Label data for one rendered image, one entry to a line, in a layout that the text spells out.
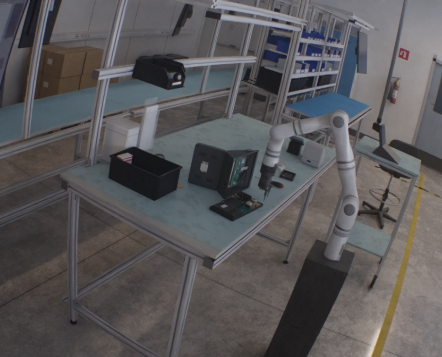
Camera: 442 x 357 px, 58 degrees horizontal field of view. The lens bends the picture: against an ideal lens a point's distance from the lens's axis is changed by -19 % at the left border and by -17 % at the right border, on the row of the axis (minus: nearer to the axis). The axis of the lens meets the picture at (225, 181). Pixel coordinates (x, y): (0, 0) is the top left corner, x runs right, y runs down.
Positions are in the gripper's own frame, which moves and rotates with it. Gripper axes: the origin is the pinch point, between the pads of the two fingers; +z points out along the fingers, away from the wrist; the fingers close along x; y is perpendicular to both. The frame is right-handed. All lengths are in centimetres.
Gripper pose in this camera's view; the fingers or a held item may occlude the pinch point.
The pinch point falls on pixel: (265, 199)
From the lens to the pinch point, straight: 236.8
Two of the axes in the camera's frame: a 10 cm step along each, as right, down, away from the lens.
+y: -9.0, -3.4, 2.9
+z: -2.2, 9.0, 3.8
